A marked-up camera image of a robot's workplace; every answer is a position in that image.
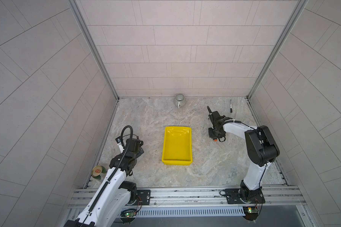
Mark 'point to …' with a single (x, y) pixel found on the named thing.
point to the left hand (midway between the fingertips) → (134, 148)
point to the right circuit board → (251, 213)
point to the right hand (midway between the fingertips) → (212, 134)
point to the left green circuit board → (128, 213)
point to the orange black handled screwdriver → (215, 140)
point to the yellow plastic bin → (177, 146)
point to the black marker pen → (231, 109)
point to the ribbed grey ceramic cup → (179, 100)
